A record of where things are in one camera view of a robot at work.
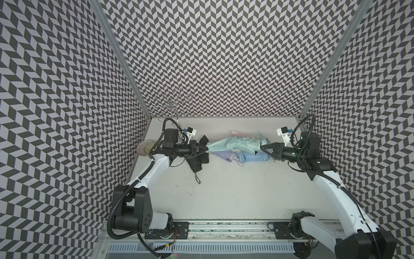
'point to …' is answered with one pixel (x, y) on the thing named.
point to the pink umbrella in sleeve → (235, 133)
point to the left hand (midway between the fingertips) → (207, 150)
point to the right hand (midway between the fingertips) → (262, 151)
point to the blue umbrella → (248, 157)
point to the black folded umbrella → (195, 160)
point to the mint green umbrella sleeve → (237, 143)
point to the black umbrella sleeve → (204, 140)
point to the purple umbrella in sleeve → (228, 155)
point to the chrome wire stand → (171, 107)
